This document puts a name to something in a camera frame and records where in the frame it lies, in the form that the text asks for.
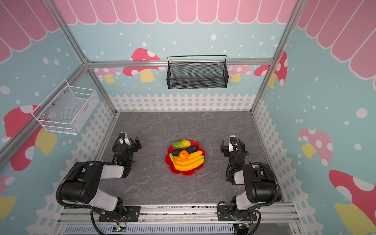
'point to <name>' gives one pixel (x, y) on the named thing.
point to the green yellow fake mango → (181, 144)
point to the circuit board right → (244, 226)
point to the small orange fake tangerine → (183, 155)
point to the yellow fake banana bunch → (191, 163)
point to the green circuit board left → (120, 228)
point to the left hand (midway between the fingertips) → (130, 140)
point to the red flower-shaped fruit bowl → (194, 143)
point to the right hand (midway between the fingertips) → (231, 139)
